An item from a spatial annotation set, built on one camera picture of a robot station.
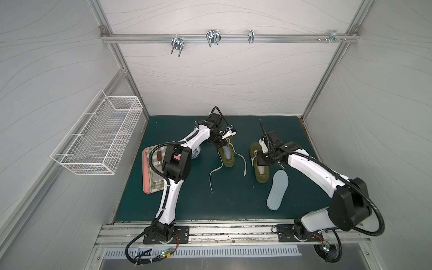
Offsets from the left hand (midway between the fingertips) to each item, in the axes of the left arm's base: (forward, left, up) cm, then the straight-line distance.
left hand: (225, 143), depth 98 cm
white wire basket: (-19, +55, +24) cm, 63 cm away
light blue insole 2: (-22, -30, -7) cm, 38 cm away
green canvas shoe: (-11, 0, -4) cm, 12 cm away
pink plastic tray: (-20, +44, -6) cm, 49 cm away
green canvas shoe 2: (-16, -20, -5) cm, 26 cm away
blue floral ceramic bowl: (-4, +18, -6) cm, 19 cm away
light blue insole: (-2, -1, -5) cm, 5 cm away
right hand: (-14, -17, +5) cm, 22 cm away
